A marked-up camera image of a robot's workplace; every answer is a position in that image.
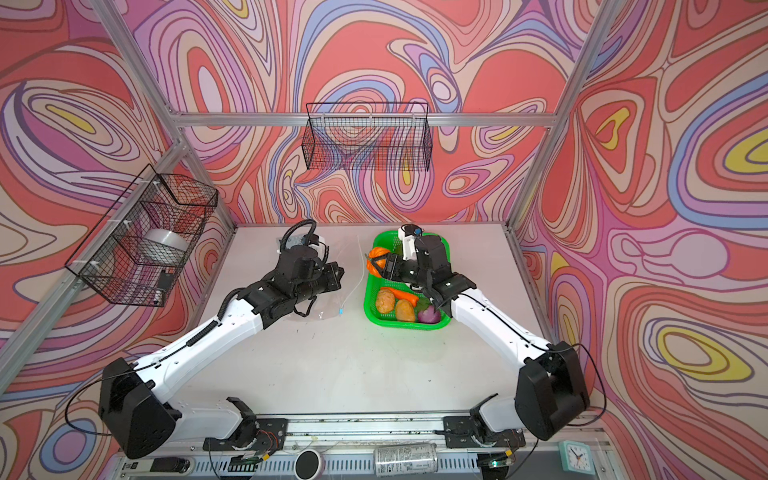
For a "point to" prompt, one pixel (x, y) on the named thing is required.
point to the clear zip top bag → (347, 251)
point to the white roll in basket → (162, 246)
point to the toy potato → (385, 301)
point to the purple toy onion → (429, 315)
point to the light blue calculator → (295, 240)
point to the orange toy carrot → (402, 295)
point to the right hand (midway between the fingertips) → (380, 268)
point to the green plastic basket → (390, 240)
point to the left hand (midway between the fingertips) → (349, 268)
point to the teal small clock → (576, 457)
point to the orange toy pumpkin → (375, 252)
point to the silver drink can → (405, 460)
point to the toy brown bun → (405, 311)
